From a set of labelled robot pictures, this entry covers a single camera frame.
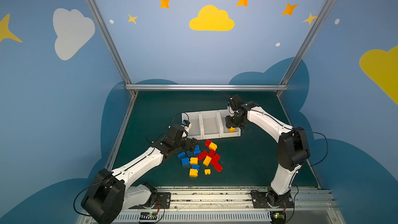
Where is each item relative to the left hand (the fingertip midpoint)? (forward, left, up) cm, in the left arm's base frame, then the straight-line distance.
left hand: (191, 137), depth 85 cm
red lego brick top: (+2, -10, -9) cm, 13 cm away
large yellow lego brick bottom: (-16, -2, -8) cm, 18 cm away
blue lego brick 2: (-5, +1, -9) cm, 11 cm away
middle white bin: (+17, -13, -12) cm, 24 cm away
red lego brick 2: (-5, -12, -9) cm, 16 cm away
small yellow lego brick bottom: (-16, -9, -9) cm, 20 cm away
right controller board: (-35, -43, -13) cm, 57 cm away
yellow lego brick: (-1, -13, -8) cm, 15 cm away
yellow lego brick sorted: (+10, -25, -8) cm, 29 cm away
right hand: (+10, -24, 0) cm, 26 cm away
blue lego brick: (-7, +5, -8) cm, 12 cm away
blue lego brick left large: (-11, +3, -8) cm, 13 cm away
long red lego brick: (-6, -6, -9) cm, 13 cm away
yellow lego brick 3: (-10, -2, -9) cm, 13 cm away
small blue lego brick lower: (-13, -3, -9) cm, 16 cm away
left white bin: (+17, -2, -6) cm, 18 cm away
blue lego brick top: (-4, -4, -8) cm, 9 cm away
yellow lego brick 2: (-9, -9, -11) cm, 17 cm away
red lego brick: (-13, -15, -10) cm, 22 cm away
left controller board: (-35, +19, -13) cm, 42 cm away
